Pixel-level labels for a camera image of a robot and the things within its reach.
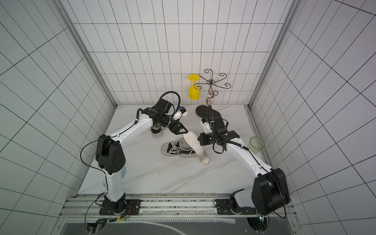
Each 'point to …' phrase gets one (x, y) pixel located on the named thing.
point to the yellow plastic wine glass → (194, 90)
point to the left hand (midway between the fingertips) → (182, 131)
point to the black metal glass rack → (202, 110)
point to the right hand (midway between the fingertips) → (199, 135)
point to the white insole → (194, 140)
